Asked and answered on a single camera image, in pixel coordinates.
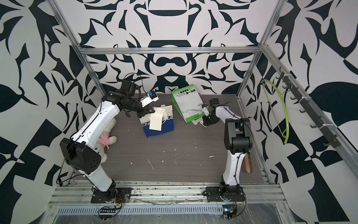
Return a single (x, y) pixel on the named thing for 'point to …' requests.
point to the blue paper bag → (167, 124)
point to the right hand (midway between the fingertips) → (207, 119)
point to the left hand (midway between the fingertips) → (151, 107)
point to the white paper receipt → (156, 118)
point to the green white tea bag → (188, 102)
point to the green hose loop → (271, 106)
